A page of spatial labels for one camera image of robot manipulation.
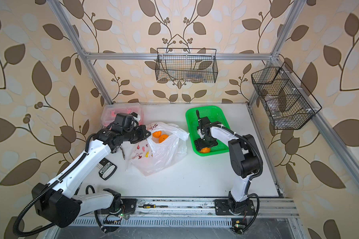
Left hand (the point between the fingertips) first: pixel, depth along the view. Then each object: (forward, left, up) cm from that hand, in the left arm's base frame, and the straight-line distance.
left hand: (149, 131), depth 77 cm
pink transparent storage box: (+23, +32, -10) cm, 41 cm away
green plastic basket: (+28, -40, -17) cm, 52 cm away
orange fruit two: (+7, -5, -18) cm, 20 cm away
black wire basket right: (+8, -71, +13) cm, 72 cm away
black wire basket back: (+46, -23, +11) cm, 52 cm away
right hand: (+2, -32, -20) cm, 38 cm away
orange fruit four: (-2, -31, -16) cm, 35 cm away
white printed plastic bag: (-5, -10, -4) cm, 12 cm away
